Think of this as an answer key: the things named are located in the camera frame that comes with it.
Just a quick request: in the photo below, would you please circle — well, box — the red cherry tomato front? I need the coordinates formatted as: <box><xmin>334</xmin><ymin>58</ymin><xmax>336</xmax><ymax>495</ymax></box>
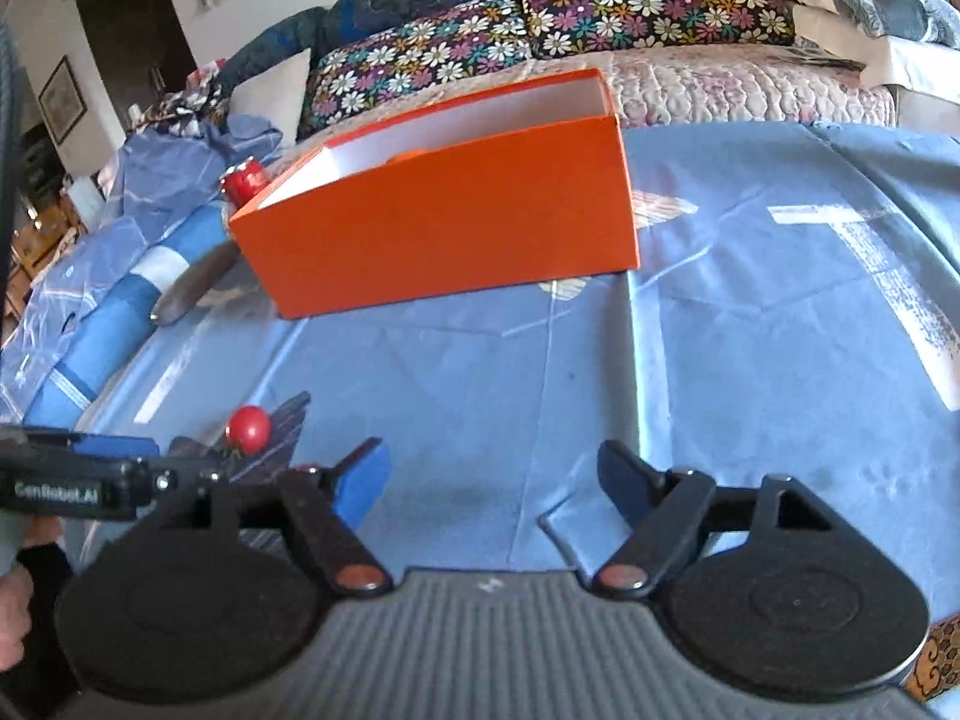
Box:
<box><xmin>224</xmin><ymin>405</ymin><xmax>272</xmax><ymax>457</ymax></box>

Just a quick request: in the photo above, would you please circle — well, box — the left hand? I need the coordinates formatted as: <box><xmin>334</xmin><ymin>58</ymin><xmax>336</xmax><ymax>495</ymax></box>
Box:
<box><xmin>0</xmin><ymin>517</ymin><xmax>64</xmax><ymax>671</ymax></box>

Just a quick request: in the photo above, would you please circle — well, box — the dark striped cloth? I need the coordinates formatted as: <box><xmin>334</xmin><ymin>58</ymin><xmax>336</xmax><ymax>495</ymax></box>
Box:
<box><xmin>167</xmin><ymin>390</ymin><xmax>313</xmax><ymax>556</ymax></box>

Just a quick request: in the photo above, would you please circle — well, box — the blue striped rolled cloth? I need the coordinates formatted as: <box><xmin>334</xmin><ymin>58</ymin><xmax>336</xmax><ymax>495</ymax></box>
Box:
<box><xmin>23</xmin><ymin>202</ymin><xmax>226</xmax><ymax>429</ymax></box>

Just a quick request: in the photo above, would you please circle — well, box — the dark oblong case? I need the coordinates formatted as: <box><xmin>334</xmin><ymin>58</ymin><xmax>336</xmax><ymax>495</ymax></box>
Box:
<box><xmin>149</xmin><ymin>241</ymin><xmax>241</xmax><ymax>327</ymax></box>

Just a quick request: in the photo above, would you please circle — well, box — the blue bed sheet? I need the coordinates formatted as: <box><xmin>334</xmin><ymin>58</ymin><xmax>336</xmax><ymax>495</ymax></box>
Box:
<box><xmin>0</xmin><ymin>115</ymin><xmax>960</xmax><ymax>691</ymax></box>

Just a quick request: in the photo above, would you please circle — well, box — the red soda can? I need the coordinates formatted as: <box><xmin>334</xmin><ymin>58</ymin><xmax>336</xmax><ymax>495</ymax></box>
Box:
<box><xmin>220</xmin><ymin>158</ymin><xmax>270</xmax><ymax>210</ymax></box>

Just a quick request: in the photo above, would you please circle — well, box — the orange cardboard box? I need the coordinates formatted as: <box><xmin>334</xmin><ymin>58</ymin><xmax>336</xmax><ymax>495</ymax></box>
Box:
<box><xmin>229</xmin><ymin>68</ymin><xmax>640</xmax><ymax>319</ymax></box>

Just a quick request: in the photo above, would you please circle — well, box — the white pillow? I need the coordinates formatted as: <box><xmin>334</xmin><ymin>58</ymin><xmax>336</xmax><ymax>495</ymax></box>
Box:
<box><xmin>229</xmin><ymin>49</ymin><xmax>311</xmax><ymax>148</ymax></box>

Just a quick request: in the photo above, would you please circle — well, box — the floral cushion left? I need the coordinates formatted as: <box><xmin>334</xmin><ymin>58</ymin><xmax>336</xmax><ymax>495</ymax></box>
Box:
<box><xmin>298</xmin><ymin>0</ymin><xmax>532</xmax><ymax>140</ymax></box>

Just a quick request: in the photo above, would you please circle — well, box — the floral cushion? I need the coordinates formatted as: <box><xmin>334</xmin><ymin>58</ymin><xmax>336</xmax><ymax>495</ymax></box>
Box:
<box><xmin>523</xmin><ymin>0</ymin><xmax>796</xmax><ymax>59</ymax></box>
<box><xmin>298</xmin><ymin>0</ymin><xmax>532</xmax><ymax>140</ymax></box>

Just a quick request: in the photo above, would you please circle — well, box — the quilted pink bedspread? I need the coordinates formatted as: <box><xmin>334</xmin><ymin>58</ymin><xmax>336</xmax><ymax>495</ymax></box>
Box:
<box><xmin>472</xmin><ymin>46</ymin><xmax>898</xmax><ymax>128</ymax></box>

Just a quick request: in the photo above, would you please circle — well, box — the floral cushion right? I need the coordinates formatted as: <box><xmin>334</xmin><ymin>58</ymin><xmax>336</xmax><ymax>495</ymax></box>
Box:
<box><xmin>523</xmin><ymin>0</ymin><xmax>796</xmax><ymax>59</ymax></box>

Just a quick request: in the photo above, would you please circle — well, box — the framed wall picture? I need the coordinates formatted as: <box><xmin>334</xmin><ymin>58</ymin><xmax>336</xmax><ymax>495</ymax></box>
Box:
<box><xmin>37</xmin><ymin>55</ymin><xmax>86</xmax><ymax>145</ymax></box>

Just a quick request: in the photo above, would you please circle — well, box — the black braided cable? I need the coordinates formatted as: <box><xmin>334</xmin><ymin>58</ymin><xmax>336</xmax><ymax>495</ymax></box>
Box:
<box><xmin>0</xmin><ymin>21</ymin><xmax>28</xmax><ymax>361</ymax></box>

